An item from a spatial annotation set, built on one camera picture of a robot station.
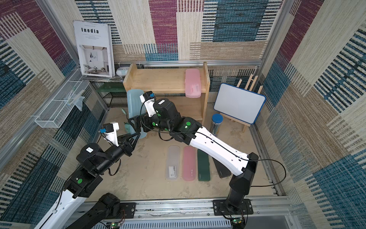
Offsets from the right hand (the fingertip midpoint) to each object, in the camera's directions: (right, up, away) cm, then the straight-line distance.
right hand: (136, 116), depth 61 cm
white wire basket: (-44, 0, +9) cm, 45 cm away
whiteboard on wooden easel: (+56, +7, +31) cm, 64 cm away
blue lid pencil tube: (+40, -1, +26) cm, 48 cm away
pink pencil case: (+23, -29, +29) cm, 47 cm away
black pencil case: (+42, -31, +22) cm, 57 cm away
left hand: (0, -7, +2) cm, 7 cm away
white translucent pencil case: (+13, -28, +26) cm, 41 cm away
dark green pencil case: (+32, -30, +27) cm, 51 cm away
